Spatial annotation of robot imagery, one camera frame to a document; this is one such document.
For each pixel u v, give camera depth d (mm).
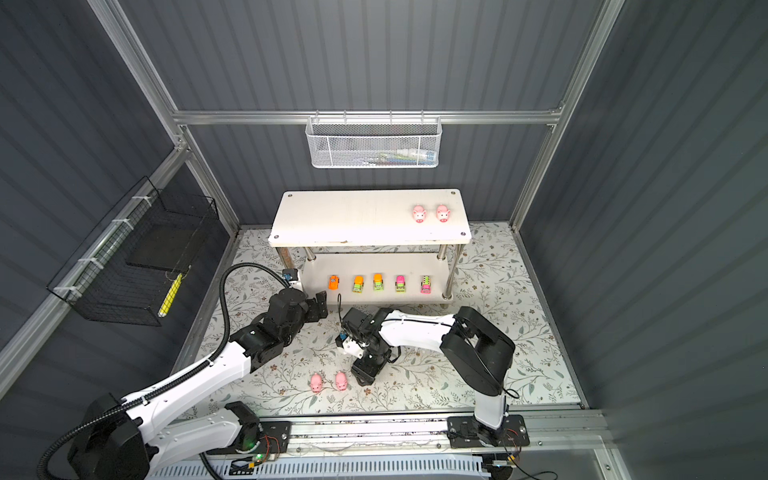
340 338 788
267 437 723
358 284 934
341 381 808
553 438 741
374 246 1144
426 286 928
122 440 389
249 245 1153
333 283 942
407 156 915
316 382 806
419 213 735
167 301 678
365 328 688
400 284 936
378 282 937
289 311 610
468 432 736
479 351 482
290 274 705
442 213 728
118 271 696
